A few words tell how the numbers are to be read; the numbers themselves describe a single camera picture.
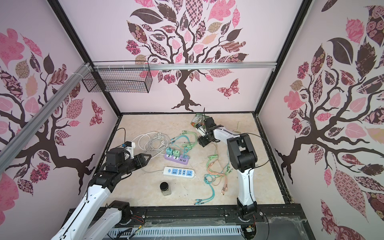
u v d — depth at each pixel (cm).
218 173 87
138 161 68
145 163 71
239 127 110
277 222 72
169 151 90
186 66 93
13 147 51
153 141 102
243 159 56
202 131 88
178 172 86
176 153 90
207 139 88
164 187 74
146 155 75
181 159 91
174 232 70
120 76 95
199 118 116
